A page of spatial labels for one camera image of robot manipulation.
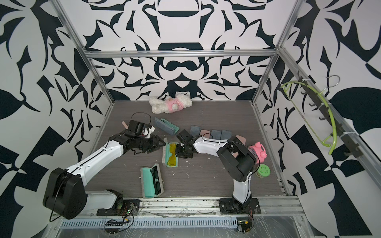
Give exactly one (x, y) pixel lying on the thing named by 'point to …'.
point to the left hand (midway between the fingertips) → (162, 142)
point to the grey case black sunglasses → (225, 135)
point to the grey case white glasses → (195, 130)
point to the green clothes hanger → (285, 87)
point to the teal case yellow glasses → (169, 158)
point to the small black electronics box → (245, 224)
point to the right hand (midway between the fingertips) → (175, 153)
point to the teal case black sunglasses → (152, 181)
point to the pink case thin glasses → (206, 133)
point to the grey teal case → (166, 125)
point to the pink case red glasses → (125, 125)
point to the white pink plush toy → (167, 104)
